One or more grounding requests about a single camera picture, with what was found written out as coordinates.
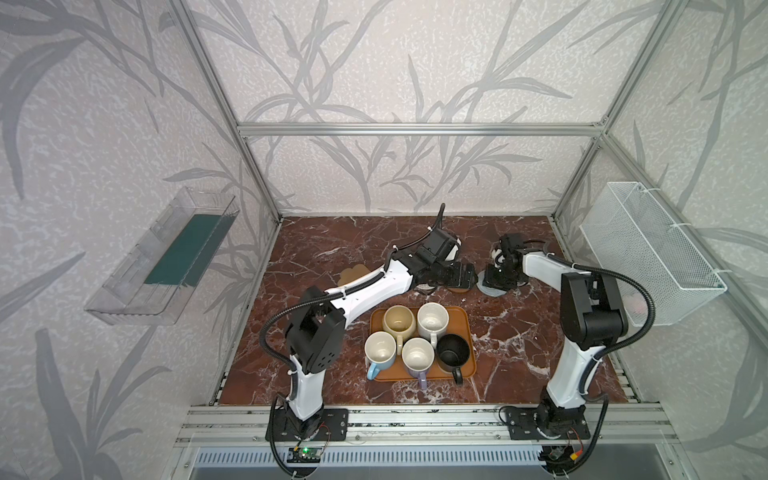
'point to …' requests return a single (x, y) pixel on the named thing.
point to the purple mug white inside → (418, 355)
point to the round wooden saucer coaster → (459, 290)
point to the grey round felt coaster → (491, 292)
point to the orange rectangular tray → (461, 321)
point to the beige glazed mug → (400, 321)
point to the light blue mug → (379, 353)
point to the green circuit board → (304, 455)
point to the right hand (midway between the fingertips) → (487, 274)
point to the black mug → (452, 352)
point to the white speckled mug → (432, 321)
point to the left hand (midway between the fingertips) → (471, 272)
